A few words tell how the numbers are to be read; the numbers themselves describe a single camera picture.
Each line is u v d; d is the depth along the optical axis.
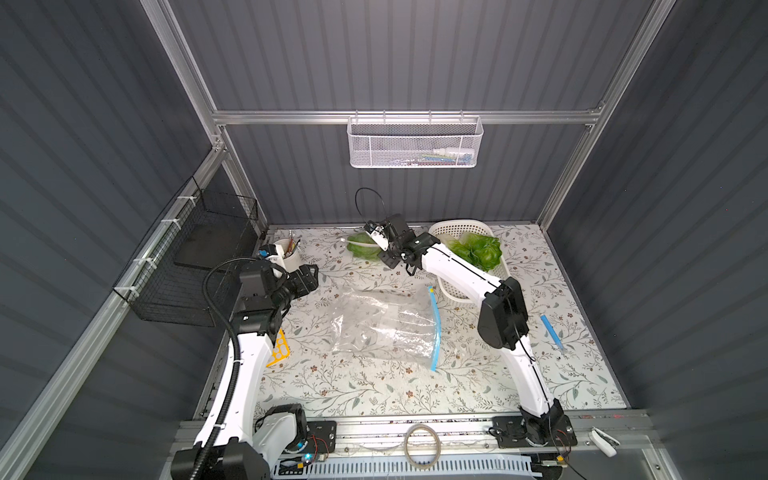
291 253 0.96
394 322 0.94
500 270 0.99
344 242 0.97
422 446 0.73
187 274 0.74
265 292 0.57
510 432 0.74
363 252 0.98
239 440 0.39
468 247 1.00
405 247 0.71
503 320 0.59
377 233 0.83
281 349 0.88
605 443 0.71
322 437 0.73
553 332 0.91
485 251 0.97
